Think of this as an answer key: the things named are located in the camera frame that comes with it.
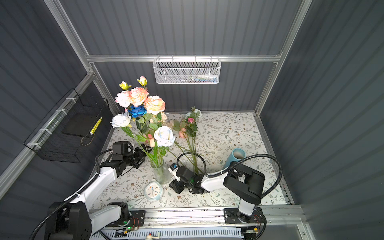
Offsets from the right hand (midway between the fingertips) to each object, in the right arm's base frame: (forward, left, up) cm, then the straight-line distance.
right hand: (173, 184), depth 84 cm
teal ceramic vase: (+10, -35, +15) cm, 39 cm away
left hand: (+15, +14, +11) cm, 23 cm away
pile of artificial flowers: (+35, -8, +6) cm, 36 cm away
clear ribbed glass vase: (+1, +4, +10) cm, 11 cm away
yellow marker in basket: (+20, +38, +29) cm, 51 cm away
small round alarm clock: (-5, +10, +3) cm, 11 cm away
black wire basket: (+17, +49, +31) cm, 60 cm away
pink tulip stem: (+6, +7, +21) cm, 23 cm away
